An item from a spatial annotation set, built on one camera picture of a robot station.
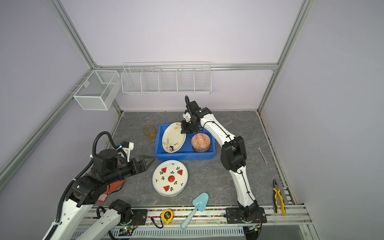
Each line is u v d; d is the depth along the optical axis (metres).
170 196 0.80
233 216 0.71
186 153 0.87
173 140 0.93
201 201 0.78
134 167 0.57
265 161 0.94
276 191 0.81
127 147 0.62
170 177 0.85
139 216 0.74
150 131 0.95
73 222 0.41
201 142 0.93
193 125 0.76
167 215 0.73
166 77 1.00
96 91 0.96
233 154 0.56
